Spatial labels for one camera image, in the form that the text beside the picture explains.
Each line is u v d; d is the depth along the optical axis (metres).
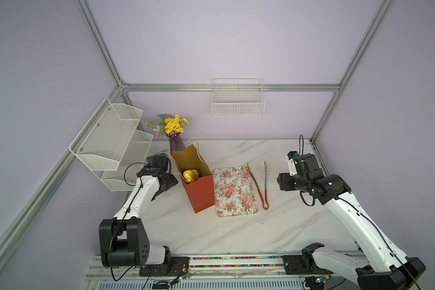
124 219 0.43
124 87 0.91
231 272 0.73
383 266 0.38
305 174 0.54
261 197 0.93
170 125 0.88
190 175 0.77
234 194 0.95
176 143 1.04
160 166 0.66
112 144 0.84
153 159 0.68
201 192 0.84
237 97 0.96
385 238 0.40
